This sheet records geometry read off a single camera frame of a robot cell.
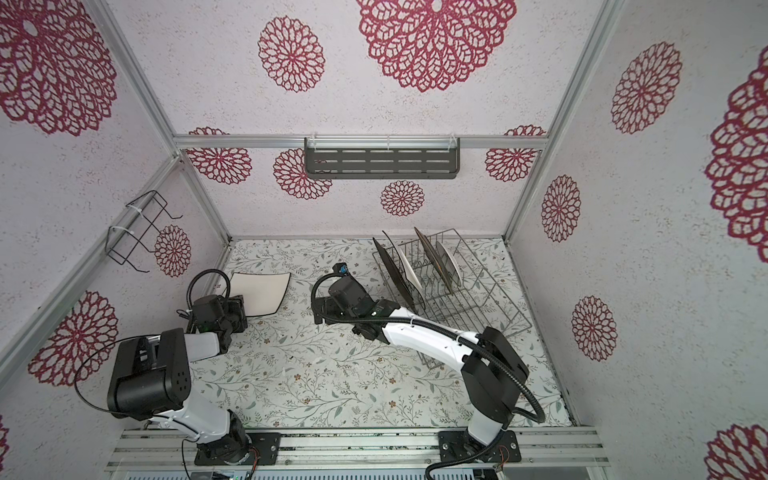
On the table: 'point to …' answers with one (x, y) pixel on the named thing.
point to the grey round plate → (448, 263)
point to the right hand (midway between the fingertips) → (325, 298)
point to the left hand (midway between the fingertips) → (246, 302)
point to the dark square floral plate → (397, 274)
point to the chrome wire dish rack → (439, 278)
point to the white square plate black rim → (408, 270)
